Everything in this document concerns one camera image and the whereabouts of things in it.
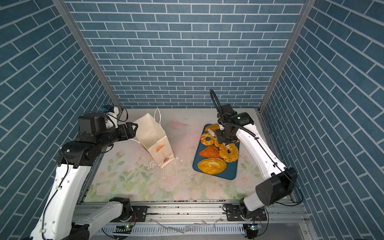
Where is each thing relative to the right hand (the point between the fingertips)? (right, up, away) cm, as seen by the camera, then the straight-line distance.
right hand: (221, 136), depth 78 cm
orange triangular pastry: (-5, -10, +14) cm, 18 cm away
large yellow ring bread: (+6, -14, +11) cm, 19 cm away
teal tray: (+7, -22, +9) cm, 25 cm away
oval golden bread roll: (-2, +4, +26) cm, 26 cm away
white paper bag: (-42, -2, +18) cm, 46 cm away
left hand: (-42, +6, -12) cm, 44 cm away
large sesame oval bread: (-4, -18, +6) cm, 19 cm away
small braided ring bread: (-6, -6, +21) cm, 22 cm away
